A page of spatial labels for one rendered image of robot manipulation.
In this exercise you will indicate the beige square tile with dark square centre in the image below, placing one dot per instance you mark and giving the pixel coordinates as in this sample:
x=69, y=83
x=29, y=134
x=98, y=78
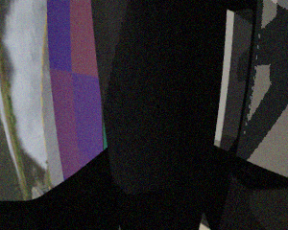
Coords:
x=204, y=225

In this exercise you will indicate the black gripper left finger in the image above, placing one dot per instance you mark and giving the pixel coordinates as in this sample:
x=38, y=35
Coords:
x=84, y=201

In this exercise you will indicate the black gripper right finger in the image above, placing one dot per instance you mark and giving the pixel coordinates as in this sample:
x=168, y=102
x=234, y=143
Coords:
x=242, y=196

